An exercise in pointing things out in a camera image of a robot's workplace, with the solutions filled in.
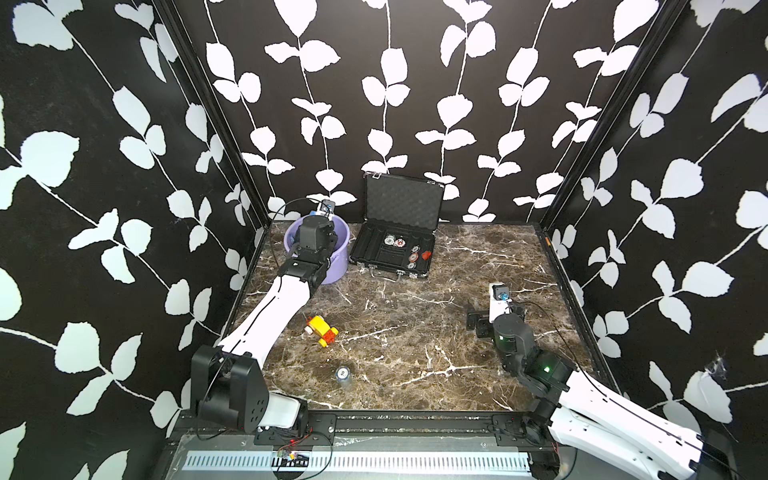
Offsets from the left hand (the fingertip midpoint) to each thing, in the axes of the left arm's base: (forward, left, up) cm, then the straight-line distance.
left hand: (312, 221), depth 81 cm
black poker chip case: (+19, -26, -27) cm, 42 cm away
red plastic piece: (+8, -35, -27) cm, 45 cm away
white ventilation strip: (-53, -9, -29) cm, 61 cm away
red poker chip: (+8, -31, -27) cm, 41 cm away
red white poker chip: (+14, -26, -27) cm, 40 cm away
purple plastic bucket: (-4, -5, -14) cm, 16 cm away
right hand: (-20, -45, -9) cm, 50 cm away
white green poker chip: (+17, -22, -28) cm, 40 cm away
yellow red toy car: (-20, 0, -24) cm, 31 cm away
